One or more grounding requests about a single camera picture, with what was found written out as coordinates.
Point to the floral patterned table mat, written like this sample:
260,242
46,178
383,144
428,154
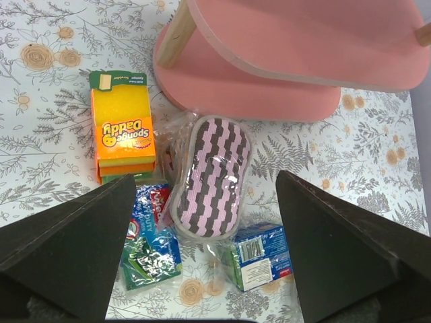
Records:
365,153

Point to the middle blue green sponge pack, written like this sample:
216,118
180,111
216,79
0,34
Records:
255,256

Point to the left blue green sponge pack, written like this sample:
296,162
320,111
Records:
150,255

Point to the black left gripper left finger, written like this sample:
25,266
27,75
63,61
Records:
66,258

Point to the blue green sponge pack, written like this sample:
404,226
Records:
150,255
255,256

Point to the striped pink sponge pack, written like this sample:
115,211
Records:
206,201

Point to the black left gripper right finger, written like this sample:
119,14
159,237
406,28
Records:
351,265

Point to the orange sponge pack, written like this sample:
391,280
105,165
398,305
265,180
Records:
123,126

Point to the pink three-tier shelf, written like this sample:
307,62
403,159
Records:
288,60

